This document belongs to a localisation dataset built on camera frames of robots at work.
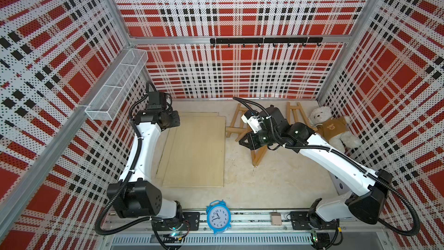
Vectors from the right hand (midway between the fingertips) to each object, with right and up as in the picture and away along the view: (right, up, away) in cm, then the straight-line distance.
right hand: (243, 143), depth 70 cm
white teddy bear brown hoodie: (+53, +3, +25) cm, 59 cm away
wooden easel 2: (+8, -9, +18) cm, 22 cm away
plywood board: (-24, -12, +23) cm, 36 cm away
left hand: (-32, +9, +10) cm, 34 cm away
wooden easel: (+34, +17, +45) cm, 59 cm away
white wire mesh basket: (-73, +18, +21) cm, 78 cm away
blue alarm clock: (-11, -32, +3) cm, 34 cm away
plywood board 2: (-42, -4, +32) cm, 53 cm away
